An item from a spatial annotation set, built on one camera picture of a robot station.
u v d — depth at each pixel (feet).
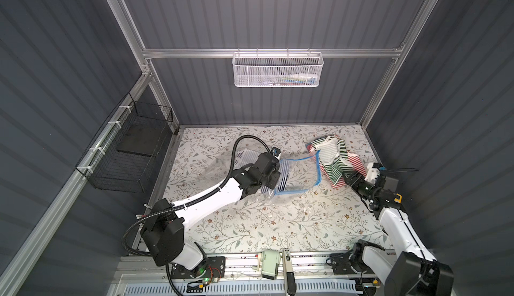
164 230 1.36
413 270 1.31
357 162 3.24
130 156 2.42
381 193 2.11
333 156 3.25
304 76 2.98
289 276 2.26
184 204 1.46
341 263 2.43
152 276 2.38
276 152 2.32
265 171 1.99
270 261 2.33
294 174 3.25
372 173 2.52
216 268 2.37
